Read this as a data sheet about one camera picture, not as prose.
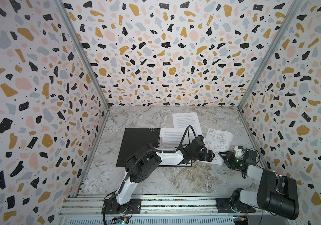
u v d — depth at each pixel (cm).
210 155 78
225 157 83
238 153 85
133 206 74
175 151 62
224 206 73
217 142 98
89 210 73
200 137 83
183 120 114
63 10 70
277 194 44
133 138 101
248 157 72
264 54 92
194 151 70
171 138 102
